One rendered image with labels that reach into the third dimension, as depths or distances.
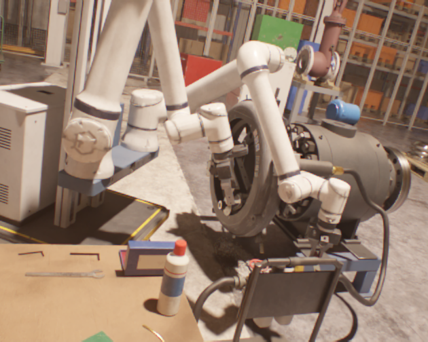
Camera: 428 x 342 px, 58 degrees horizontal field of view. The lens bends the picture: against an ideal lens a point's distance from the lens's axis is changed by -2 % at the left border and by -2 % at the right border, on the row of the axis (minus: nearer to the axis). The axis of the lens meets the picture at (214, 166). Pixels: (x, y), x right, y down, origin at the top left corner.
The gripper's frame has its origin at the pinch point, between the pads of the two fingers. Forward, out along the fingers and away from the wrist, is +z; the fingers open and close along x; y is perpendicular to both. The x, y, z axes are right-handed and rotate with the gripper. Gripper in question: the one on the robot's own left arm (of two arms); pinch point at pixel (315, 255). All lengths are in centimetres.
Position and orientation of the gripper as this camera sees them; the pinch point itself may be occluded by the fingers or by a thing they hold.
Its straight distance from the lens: 173.1
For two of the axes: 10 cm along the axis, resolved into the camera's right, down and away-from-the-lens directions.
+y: -1.6, 2.7, -9.5
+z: -2.1, 9.3, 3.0
